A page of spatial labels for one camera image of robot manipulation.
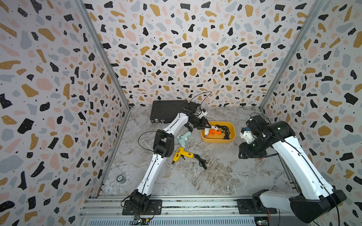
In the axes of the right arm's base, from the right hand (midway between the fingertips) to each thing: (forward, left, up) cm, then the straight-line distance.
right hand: (242, 156), depth 69 cm
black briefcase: (+47, +49, -18) cm, 70 cm away
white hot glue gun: (+26, +16, -14) cm, 33 cm away
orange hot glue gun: (+28, +10, -19) cm, 35 cm away
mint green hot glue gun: (+23, +33, -20) cm, 45 cm away
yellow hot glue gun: (+11, +33, -19) cm, 40 cm away
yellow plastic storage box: (+23, +7, -21) cm, 32 cm away
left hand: (+27, +12, -13) cm, 33 cm away
